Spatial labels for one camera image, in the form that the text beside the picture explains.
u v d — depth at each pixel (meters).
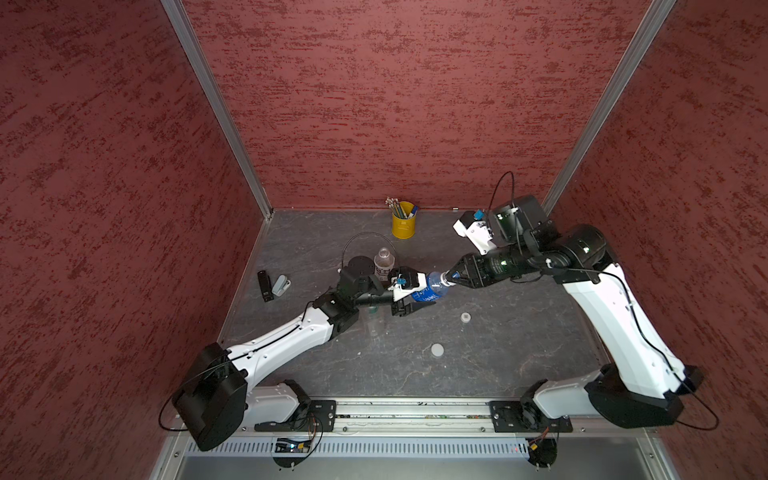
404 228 1.09
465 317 0.92
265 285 0.96
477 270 0.51
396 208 1.01
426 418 0.76
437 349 0.85
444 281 0.62
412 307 0.68
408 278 0.58
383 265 0.83
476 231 0.56
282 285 0.96
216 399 0.40
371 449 0.77
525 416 0.66
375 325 0.90
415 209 1.07
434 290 0.64
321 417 0.74
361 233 1.14
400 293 0.61
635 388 0.39
